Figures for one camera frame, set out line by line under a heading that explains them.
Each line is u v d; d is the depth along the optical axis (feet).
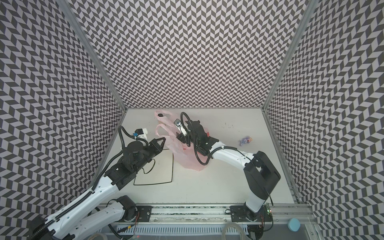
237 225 2.18
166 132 2.59
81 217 1.42
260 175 1.46
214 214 2.43
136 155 1.74
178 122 2.24
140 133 2.15
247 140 3.16
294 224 2.29
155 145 2.07
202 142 2.09
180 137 2.39
